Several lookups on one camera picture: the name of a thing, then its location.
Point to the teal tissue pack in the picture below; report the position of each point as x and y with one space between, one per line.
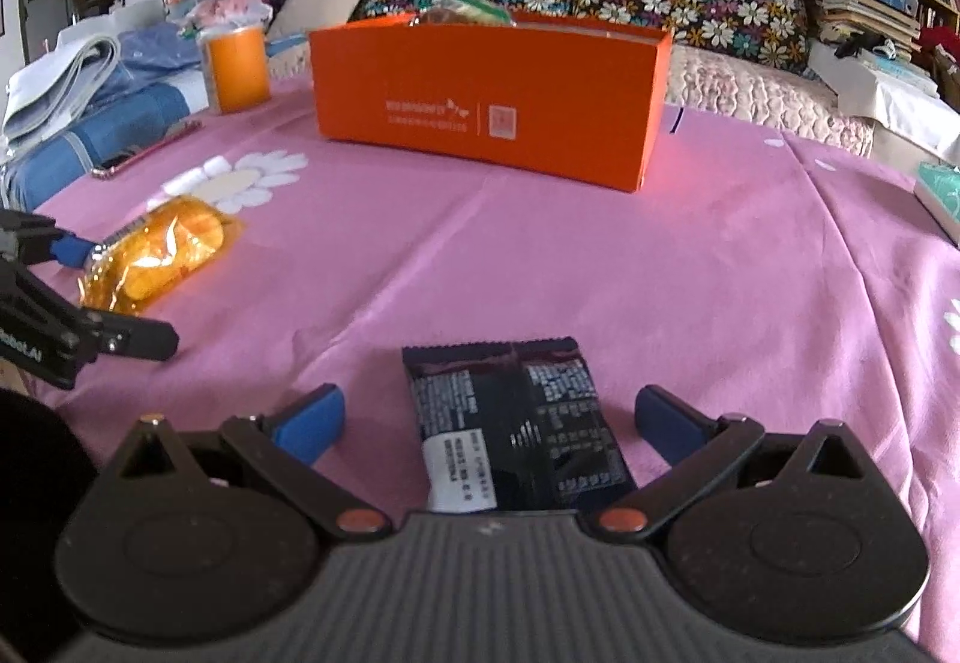
941 202

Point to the golden clear snack packet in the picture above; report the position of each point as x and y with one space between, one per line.
161 250

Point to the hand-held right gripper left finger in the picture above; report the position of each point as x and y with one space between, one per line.
311 423

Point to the dark brown snack packet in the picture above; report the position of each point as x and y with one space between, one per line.
517 423

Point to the pink tablecloth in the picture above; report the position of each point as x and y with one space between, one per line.
600 258

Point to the orange cup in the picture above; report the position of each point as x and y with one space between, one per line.
236 70

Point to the quilted pink sofa cover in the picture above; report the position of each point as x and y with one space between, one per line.
750 89

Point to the pink floral bag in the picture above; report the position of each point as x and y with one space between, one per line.
229 7

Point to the grey white folded cloth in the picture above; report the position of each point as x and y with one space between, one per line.
60 78

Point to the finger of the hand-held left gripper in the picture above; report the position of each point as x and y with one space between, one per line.
71 252
142 339

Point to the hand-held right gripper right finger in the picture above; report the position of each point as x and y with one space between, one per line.
671 427

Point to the small black object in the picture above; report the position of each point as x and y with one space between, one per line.
862 44

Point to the green snack packet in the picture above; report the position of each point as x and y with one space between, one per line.
472 12

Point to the blue striped bedding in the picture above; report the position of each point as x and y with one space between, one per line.
112 115

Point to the white box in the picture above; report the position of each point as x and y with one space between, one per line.
885 89

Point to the orange cardboard box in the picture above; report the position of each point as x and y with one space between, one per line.
487 108

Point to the red blanket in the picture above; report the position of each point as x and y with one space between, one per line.
941 44

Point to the black smartphone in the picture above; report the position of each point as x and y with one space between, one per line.
142 151

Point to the stack of books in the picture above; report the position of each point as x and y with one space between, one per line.
866 18

